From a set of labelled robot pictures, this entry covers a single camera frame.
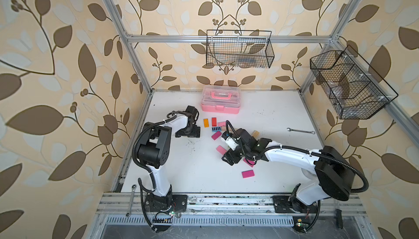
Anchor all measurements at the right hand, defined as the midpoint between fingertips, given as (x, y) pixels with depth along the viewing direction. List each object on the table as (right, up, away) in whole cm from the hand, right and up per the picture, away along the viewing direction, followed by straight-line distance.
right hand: (227, 153), depth 85 cm
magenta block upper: (-6, +7, +11) cm, 14 cm away
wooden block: (+18, +8, +13) cm, 24 cm away
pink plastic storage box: (-2, +30, +18) cm, 35 cm away
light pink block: (-3, 0, +7) cm, 8 cm away
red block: (-7, +15, +17) cm, 24 cm away
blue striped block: (-6, +11, +14) cm, 19 cm away
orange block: (-12, +14, +18) cm, 26 cm away
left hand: (-23, +9, +12) cm, 28 cm away
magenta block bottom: (+11, -10, -1) cm, 15 cm away
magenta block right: (+9, -1, -11) cm, 14 cm away
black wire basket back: (+10, +60, +12) cm, 62 cm away
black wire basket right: (+58, +34, -9) cm, 68 cm away
